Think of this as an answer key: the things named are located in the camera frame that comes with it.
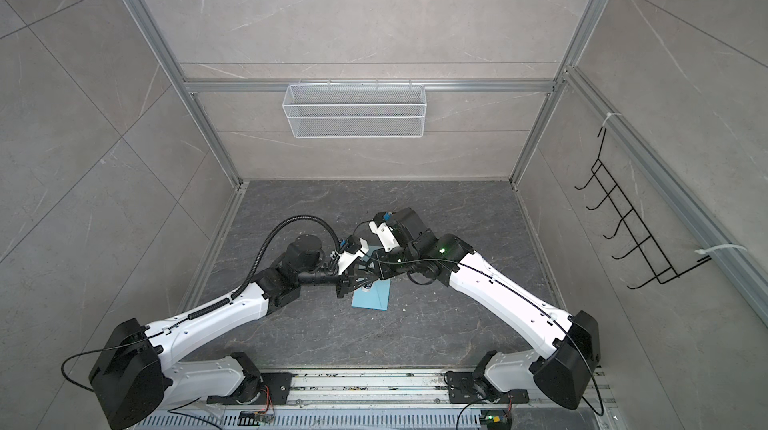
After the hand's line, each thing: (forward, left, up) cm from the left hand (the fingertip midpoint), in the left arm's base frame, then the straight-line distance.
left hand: (375, 265), depth 73 cm
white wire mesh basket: (+54, +7, +9) cm, 56 cm away
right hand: (0, +1, +1) cm, 1 cm away
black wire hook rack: (-11, -58, +13) cm, 60 cm away
